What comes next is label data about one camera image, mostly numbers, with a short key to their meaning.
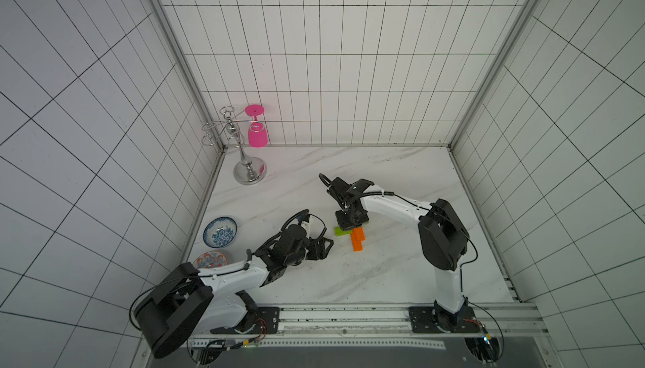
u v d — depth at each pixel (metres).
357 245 0.87
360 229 0.90
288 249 0.64
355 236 0.88
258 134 1.04
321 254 0.74
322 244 0.74
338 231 0.86
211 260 0.83
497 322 0.73
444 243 0.49
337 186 0.74
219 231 0.90
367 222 0.80
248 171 1.10
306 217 0.74
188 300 0.42
